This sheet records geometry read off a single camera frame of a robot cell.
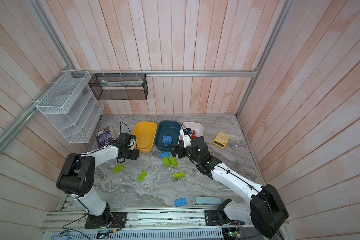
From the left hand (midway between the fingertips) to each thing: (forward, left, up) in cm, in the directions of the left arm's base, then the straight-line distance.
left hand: (133, 156), depth 96 cm
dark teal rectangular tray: (+24, -21, 0) cm, 32 cm away
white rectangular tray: (+23, -44, +3) cm, 49 cm away
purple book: (+14, +22, +2) cm, 26 cm away
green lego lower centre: (-14, -30, +2) cm, 33 cm away
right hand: (-3, -27, +20) cm, 34 cm away
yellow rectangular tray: (+19, -5, +1) cm, 20 cm away
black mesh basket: (+30, +7, +33) cm, 45 cm away
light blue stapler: (-28, -45, +2) cm, 53 cm away
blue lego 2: (+9, -22, +2) cm, 24 cm away
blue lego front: (-28, -31, +1) cm, 42 cm away
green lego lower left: (-14, -8, 0) cm, 16 cm away
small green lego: (-9, +8, 0) cm, 12 cm away
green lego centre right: (-5, -27, +1) cm, 27 cm away
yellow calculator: (+13, -60, +1) cm, 62 cm away
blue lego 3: (+1, -20, 0) cm, 20 cm away
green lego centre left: (-4, -22, +1) cm, 23 cm away
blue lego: (+11, -22, +3) cm, 25 cm away
